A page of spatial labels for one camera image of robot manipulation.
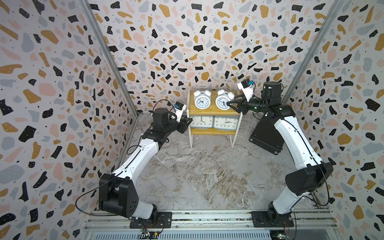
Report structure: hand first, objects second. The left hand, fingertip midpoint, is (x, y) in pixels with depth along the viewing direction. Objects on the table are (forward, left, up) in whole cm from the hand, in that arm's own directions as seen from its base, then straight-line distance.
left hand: (189, 117), depth 79 cm
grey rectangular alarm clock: (+5, -7, -9) cm, 13 cm away
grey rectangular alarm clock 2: (+3, -21, -8) cm, 23 cm away
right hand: (+1, -20, +10) cm, 23 cm away
